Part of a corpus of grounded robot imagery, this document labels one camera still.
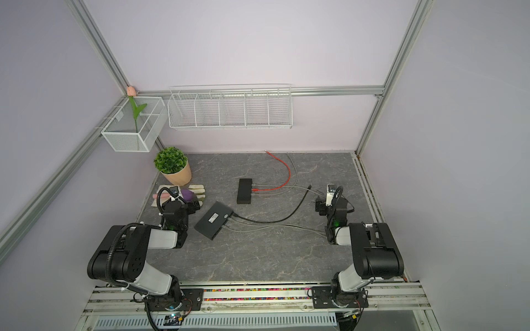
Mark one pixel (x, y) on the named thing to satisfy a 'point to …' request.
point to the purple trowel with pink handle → (187, 194)
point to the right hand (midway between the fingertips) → (330, 197)
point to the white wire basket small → (134, 127)
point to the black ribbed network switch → (244, 191)
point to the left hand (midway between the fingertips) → (185, 196)
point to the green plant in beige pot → (173, 164)
